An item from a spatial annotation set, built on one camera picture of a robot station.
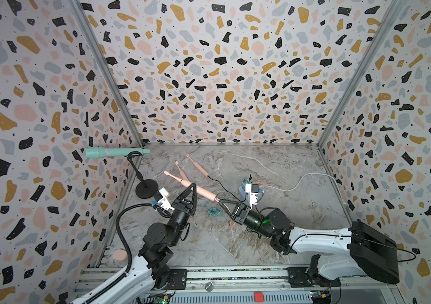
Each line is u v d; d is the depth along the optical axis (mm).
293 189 1008
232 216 635
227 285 731
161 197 634
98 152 691
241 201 644
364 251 422
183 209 591
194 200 632
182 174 1057
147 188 971
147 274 534
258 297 716
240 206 626
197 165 1092
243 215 594
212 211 904
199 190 650
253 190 648
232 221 605
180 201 613
